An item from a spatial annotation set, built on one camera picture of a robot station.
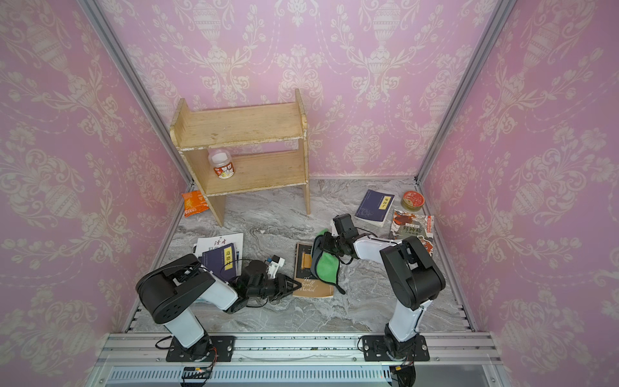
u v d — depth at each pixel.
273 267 0.85
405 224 1.03
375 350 0.73
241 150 1.13
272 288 0.78
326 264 0.87
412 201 1.09
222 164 0.88
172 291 0.48
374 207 1.09
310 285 0.86
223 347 0.75
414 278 0.49
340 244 0.74
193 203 1.07
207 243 0.98
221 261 0.90
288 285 0.83
